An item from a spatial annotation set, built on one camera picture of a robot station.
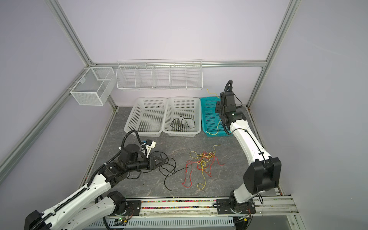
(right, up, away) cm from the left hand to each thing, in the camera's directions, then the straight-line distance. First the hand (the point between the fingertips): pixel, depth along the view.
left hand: (164, 163), depth 72 cm
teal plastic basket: (+30, +18, +36) cm, 50 cm away
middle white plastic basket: (+7, +25, +39) cm, 47 cm away
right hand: (+33, +32, +9) cm, 47 cm away
